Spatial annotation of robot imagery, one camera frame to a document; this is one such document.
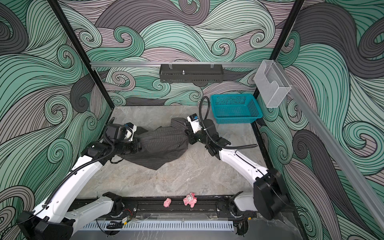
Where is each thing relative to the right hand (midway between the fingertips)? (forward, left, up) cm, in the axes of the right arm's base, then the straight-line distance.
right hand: (187, 130), depth 81 cm
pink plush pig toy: (-31, -2, -16) cm, 35 cm away
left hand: (-9, +22, +1) cm, 24 cm away
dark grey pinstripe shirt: (-9, +14, 0) cm, 17 cm away
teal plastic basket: (+36, -38, -21) cm, 57 cm away
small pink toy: (-32, +10, -18) cm, 38 cm away
